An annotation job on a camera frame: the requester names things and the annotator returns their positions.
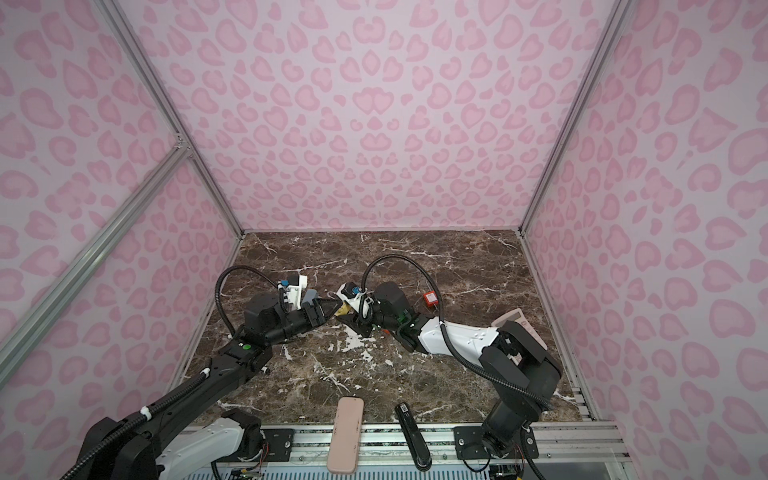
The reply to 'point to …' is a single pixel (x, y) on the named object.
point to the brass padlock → (343, 310)
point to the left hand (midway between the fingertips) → (339, 302)
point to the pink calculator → (518, 317)
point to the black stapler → (413, 436)
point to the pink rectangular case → (346, 437)
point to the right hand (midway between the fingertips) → (345, 307)
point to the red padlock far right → (430, 299)
